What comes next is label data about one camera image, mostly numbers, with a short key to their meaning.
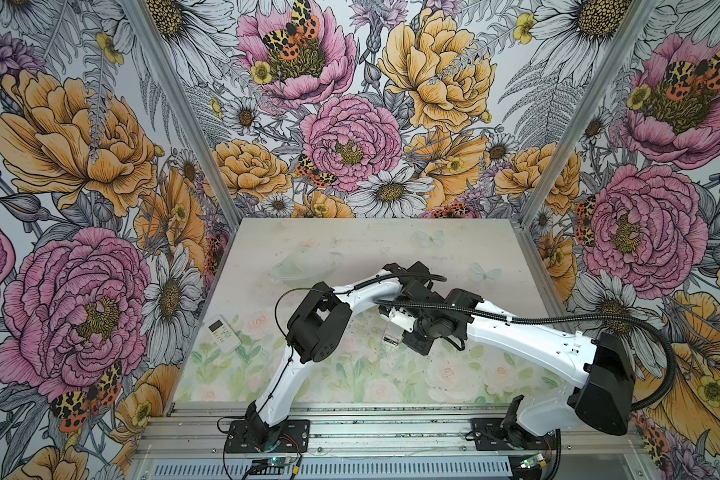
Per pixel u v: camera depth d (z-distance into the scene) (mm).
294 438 733
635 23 730
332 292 576
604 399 397
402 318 690
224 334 896
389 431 767
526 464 715
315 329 559
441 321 548
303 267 1094
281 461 709
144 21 717
